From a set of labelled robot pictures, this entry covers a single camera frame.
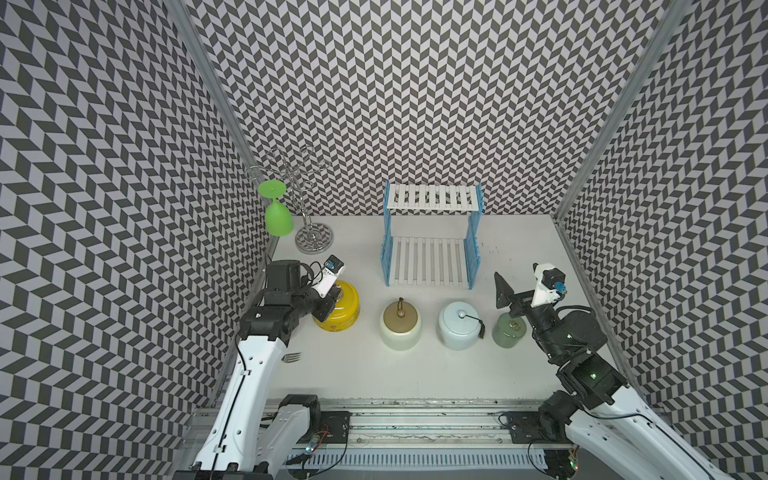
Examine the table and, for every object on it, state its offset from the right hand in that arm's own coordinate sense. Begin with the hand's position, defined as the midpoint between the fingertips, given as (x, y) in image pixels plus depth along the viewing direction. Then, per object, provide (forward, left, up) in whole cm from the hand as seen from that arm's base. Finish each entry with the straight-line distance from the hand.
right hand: (514, 274), depth 69 cm
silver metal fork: (-10, +58, -27) cm, 65 cm away
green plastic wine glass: (+24, +63, -4) cm, 67 cm away
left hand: (+1, +45, -7) cm, 45 cm away
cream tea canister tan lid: (-4, +27, -18) cm, 33 cm away
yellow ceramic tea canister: (-4, +41, -10) cm, 43 cm away
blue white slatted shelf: (+22, +16, -24) cm, 36 cm away
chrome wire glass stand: (+35, +61, -27) cm, 75 cm away
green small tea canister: (-5, -3, -22) cm, 22 cm away
